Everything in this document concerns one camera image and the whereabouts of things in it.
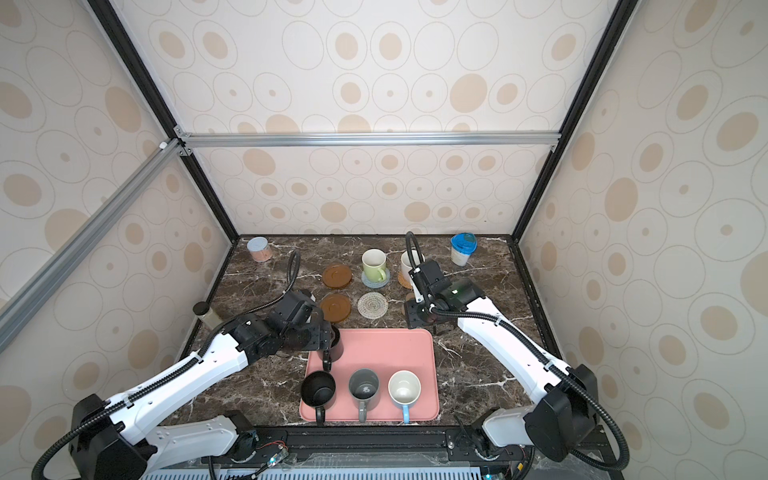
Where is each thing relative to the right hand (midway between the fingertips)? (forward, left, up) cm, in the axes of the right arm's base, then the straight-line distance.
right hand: (424, 314), depth 80 cm
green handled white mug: (+22, +16, -6) cm, 28 cm away
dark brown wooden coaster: (+22, +30, -13) cm, 40 cm away
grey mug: (-16, +16, -14) cm, 26 cm away
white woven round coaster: (+12, +16, -15) cm, 25 cm away
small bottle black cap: (+1, +65, -5) cm, 65 cm away
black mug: (-17, +28, -14) cm, 36 cm away
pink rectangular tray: (-4, +10, -16) cm, 19 cm away
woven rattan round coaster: (+22, +6, -15) cm, 27 cm away
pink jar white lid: (+30, +59, -8) cm, 67 cm away
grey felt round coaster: (+20, +16, -15) cm, 29 cm away
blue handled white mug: (-15, +5, -14) cm, 21 cm away
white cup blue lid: (+32, -14, -6) cm, 36 cm away
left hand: (-7, +24, -1) cm, 25 cm away
